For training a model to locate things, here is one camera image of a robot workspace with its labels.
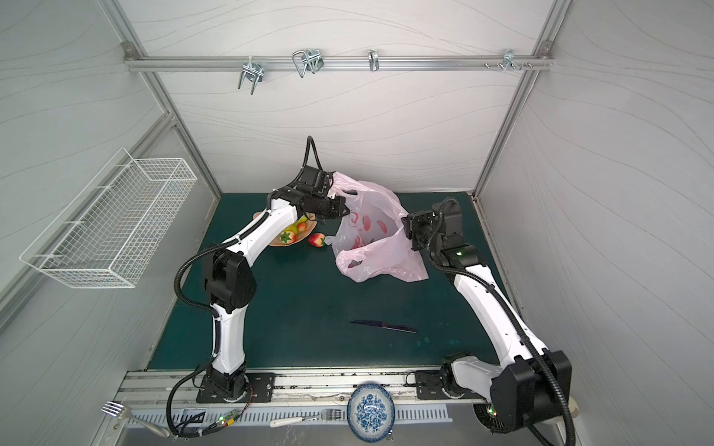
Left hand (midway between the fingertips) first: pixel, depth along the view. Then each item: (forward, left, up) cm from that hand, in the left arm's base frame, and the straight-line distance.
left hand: (353, 206), depth 90 cm
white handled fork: (-55, +5, -19) cm, 58 cm away
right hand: (-9, -15, +10) cm, 20 cm away
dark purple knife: (-32, -15, -20) cm, 41 cm away
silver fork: (-56, +56, -18) cm, 81 cm away
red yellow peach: (-2, +14, -16) cm, 22 cm away
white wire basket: (-21, +60, +12) cm, 64 cm away
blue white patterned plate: (-54, -7, -19) cm, 58 cm away
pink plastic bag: (-2, -5, -16) cm, 17 cm away
